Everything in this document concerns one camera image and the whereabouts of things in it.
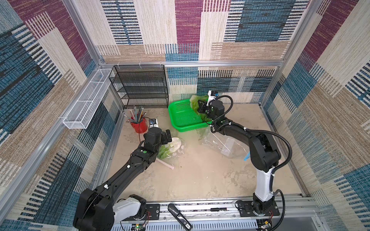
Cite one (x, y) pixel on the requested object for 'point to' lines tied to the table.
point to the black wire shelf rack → (140, 84)
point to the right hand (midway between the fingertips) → (200, 101)
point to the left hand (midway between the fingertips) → (162, 131)
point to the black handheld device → (184, 222)
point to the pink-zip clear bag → (171, 151)
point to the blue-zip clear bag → (224, 144)
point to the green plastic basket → (183, 117)
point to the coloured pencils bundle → (136, 116)
